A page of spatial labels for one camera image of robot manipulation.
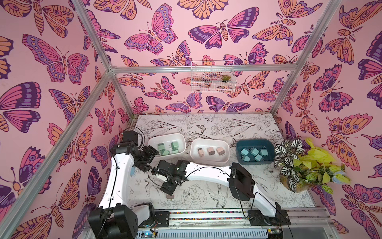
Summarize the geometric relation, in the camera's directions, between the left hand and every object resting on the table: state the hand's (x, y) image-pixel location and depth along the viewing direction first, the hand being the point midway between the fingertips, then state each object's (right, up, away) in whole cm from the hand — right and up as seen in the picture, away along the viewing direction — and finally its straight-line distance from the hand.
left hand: (157, 156), depth 79 cm
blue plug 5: (+60, -4, +14) cm, 62 cm away
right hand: (+5, -15, +3) cm, 16 cm away
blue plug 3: (+65, -1, +17) cm, 67 cm away
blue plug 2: (+58, 0, +18) cm, 61 cm away
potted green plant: (+68, -2, -13) cm, 69 cm away
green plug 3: (+7, 0, +19) cm, 20 cm away
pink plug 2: (+30, 0, +19) cm, 36 cm away
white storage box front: (+2, +3, +23) cm, 23 cm away
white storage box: (+26, +4, +23) cm, 35 cm away
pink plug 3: (+37, 0, +19) cm, 41 cm away
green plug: (-3, +2, +22) cm, 22 cm away
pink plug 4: (+6, -22, +2) cm, 23 cm away
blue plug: (+52, 0, +18) cm, 55 cm away
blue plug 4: (+52, -4, +14) cm, 54 cm away
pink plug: (+24, -1, +18) cm, 30 cm away
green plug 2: (0, -1, +18) cm, 18 cm away
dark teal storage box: (+63, +4, +21) cm, 67 cm away
